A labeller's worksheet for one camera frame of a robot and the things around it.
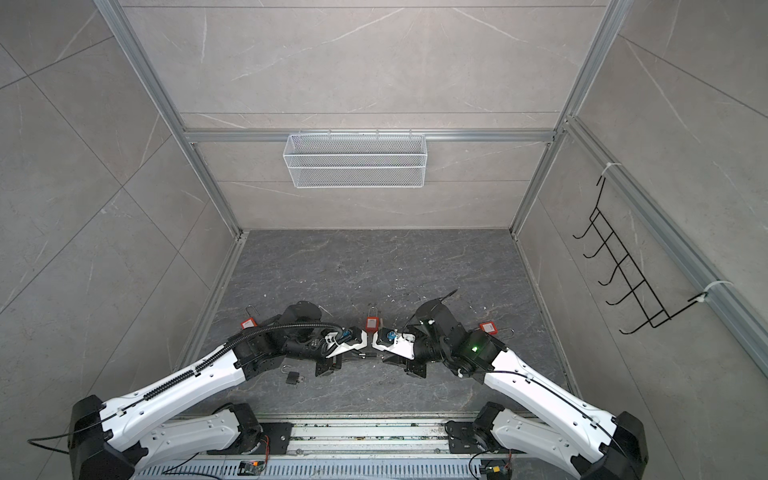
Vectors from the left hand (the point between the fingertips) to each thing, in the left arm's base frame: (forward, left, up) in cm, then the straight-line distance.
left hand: (360, 346), depth 70 cm
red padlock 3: (+11, -39, -16) cm, 43 cm away
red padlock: (+14, -2, -17) cm, 23 cm away
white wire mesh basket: (+61, +2, +11) cm, 62 cm away
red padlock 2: (+16, +36, -17) cm, 43 cm away
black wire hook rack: (+4, -62, +15) cm, 64 cm away
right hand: (0, -7, -1) cm, 7 cm away
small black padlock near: (-1, +21, -19) cm, 28 cm away
